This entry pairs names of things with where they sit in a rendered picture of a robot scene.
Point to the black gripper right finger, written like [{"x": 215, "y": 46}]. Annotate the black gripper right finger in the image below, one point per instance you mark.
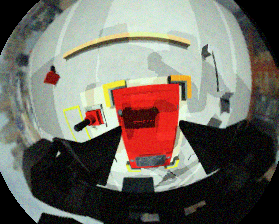
[{"x": 210, "y": 143}]

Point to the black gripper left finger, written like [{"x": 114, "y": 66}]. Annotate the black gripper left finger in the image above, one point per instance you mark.
[{"x": 95, "y": 155}]

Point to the red flat rectangular plate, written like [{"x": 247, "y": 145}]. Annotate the red flat rectangular plate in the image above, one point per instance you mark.
[{"x": 151, "y": 160}]

